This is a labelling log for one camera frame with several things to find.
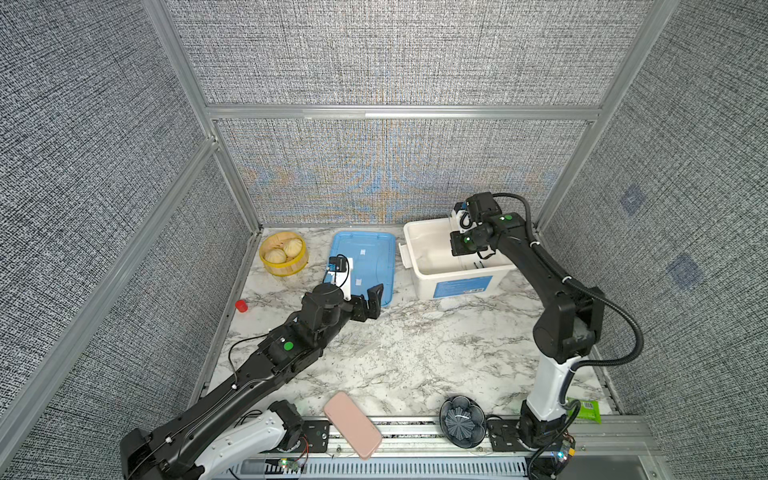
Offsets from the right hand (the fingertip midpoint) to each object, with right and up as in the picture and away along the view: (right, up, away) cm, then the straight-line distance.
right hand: (454, 244), depth 91 cm
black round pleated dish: (-2, -45, -16) cm, 48 cm away
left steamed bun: (-59, -4, +12) cm, 60 cm away
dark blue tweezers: (+13, -6, +16) cm, 22 cm away
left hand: (-25, -10, -20) cm, 34 cm away
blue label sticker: (+3, -13, +2) cm, 13 cm away
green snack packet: (+31, -43, -14) cm, 55 cm away
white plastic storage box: (-5, -9, -4) cm, 11 cm away
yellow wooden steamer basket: (-53, -7, +12) cm, 55 cm away
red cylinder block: (-67, -19, +5) cm, 70 cm away
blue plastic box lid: (-25, -4, +19) cm, 32 cm away
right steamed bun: (-53, 0, +13) cm, 55 cm away
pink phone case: (-29, -45, -17) cm, 57 cm away
